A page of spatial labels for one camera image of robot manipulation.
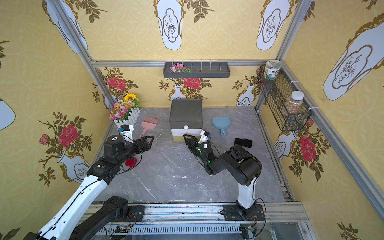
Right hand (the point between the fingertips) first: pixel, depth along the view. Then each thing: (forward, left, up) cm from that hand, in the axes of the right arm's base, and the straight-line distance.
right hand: (188, 134), depth 89 cm
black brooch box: (+6, -34, -16) cm, 38 cm away
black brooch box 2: (+4, -39, -14) cm, 42 cm away
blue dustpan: (+21, -23, -15) cm, 35 cm away
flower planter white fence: (+16, +43, +1) cm, 46 cm away
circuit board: (-47, +30, -16) cm, 57 cm away
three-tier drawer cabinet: (+6, +2, +8) cm, 10 cm away
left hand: (-10, +22, +10) cm, 26 cm away
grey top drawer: (+3, +1, +5) cm, 6 cm away
